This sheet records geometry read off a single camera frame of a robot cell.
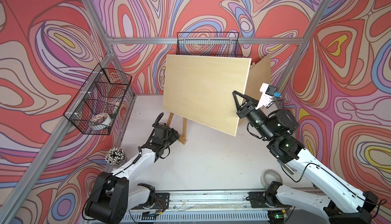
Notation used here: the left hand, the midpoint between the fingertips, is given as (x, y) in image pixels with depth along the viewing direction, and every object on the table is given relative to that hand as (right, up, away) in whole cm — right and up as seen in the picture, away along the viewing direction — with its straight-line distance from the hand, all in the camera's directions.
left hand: (176, 135), depth 88 cm
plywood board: (+51, +38, +3) cm, 64 cm away
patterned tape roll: (-32, +11, -16) cm, 38 cm away
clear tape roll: (+47, -20, -10) cm, 52 cm away
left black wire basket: (-41, +17, -9) cm, 45 cm away
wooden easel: (+3, -3, +3) cm, 5 cm away
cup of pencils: (-25, -7, -19) cm, 32 cm away
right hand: (+26, +20, -32) cm, 46 cm away
